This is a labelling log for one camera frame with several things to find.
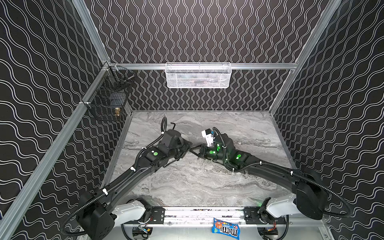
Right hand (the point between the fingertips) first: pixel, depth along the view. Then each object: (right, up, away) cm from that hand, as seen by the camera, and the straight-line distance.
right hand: (190, 150), depth 74 cm
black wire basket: (-53, +33, +22) cm, 66 cm away
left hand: (+3, +3, 0) cm, 5 cm away
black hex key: (-12, +13, +37) cm, 42 cm away
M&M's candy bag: (+19, -36, -4) cm, 41 cm away
